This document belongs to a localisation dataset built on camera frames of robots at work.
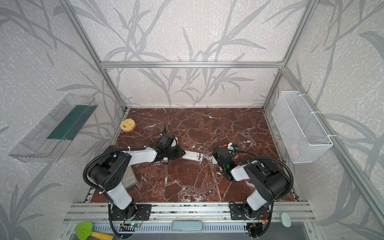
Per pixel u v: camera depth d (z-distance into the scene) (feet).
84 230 2.22
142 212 2.37
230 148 2.78
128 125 3.46
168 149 2.64
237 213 2.37
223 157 2.28
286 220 2.31
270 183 1.48
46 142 2.10
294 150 2.41
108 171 1.56
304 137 1.99
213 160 2.99
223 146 2.94
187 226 2.18
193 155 3.04
